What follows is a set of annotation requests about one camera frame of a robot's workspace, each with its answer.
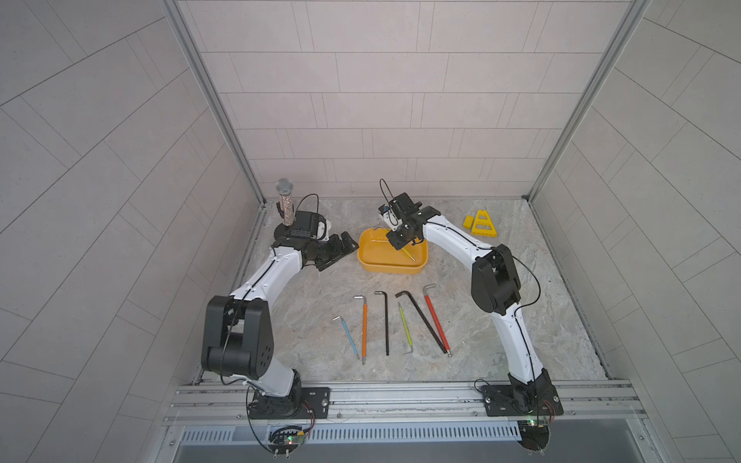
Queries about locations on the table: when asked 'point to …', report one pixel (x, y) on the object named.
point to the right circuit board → (535, 433)
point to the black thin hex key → (386, 318)
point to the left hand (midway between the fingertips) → (352, 247)
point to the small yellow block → (468, 222)
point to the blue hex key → (348, 335)
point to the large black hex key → (429, 328)
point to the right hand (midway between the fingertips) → (394, 236)
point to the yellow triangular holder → (483, 225)
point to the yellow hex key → (408, 255)
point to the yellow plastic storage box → (377, 255)
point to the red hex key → (425, 293)
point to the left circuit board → (283, 442)
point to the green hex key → (407, 331)
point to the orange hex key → (365, 325)
